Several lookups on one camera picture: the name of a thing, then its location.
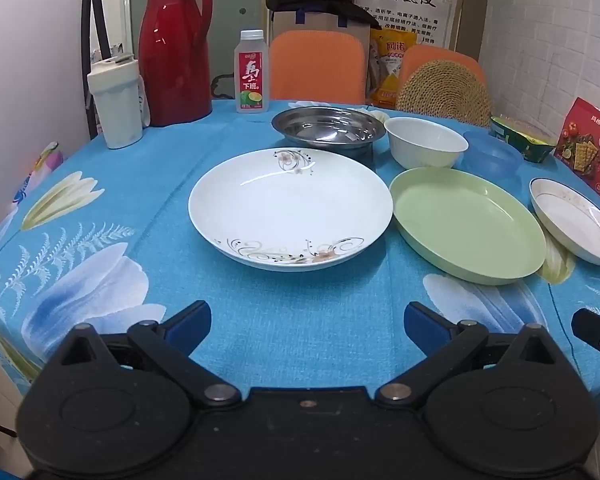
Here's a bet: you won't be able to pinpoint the blue plastic bowl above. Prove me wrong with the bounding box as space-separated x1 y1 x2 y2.
461 131 524 184

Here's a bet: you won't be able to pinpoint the black pipes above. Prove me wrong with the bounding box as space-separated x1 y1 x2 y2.
81 0 112 63

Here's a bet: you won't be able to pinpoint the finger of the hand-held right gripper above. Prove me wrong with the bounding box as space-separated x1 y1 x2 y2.
571 308 600 350

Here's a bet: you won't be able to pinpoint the green instant noodle cup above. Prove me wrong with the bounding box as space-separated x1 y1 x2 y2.
489 116 557 163

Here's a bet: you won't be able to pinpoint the small gold-rimmed white plate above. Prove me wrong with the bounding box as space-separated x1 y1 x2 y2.
529 177 600 266

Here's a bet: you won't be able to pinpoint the juice bottle with red label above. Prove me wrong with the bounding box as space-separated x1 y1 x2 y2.
234 29 270 114

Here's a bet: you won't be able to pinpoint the white bowl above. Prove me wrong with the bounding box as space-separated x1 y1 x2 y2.
384 117 469 170

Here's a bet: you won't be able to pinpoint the woven straw cushion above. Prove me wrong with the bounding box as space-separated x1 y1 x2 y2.
396 60 492 128

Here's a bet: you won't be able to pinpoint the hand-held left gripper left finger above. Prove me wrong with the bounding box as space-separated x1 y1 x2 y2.
46 300 242 409

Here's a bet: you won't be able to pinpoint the red thermos jug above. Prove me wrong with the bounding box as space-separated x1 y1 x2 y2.
138 0 214 128

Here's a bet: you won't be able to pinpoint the stainless steel bowl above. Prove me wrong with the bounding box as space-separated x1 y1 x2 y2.
271 106 387 157

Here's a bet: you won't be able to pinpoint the blue floral tablecloth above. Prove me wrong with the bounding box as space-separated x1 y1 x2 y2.
0 99 600 423

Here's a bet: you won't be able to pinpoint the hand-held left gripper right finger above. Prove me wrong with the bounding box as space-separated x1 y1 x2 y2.
376 301 567 408

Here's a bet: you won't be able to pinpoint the white tumbler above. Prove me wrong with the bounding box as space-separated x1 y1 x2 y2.
86 53 145 150

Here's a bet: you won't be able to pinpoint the light green plate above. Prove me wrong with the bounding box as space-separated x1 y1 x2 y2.
389 167 547 286

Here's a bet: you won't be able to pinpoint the red cracker box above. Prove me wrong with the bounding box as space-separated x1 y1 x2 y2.
553 97 600 212

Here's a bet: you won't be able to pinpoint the orange chair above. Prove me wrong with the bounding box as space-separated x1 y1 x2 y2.
269 30 368 104
397 44 487 92

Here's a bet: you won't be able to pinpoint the white floral plate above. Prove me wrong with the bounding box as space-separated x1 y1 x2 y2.
188 148 394 272

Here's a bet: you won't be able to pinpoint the yellow snack packet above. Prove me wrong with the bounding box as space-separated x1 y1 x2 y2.
369 28 409 109

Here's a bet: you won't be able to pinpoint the cardboard box with black cloth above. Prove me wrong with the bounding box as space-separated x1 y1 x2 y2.
266 0 376 25

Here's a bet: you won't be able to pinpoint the white text wall poster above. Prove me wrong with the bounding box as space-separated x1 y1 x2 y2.
352 0 464 55

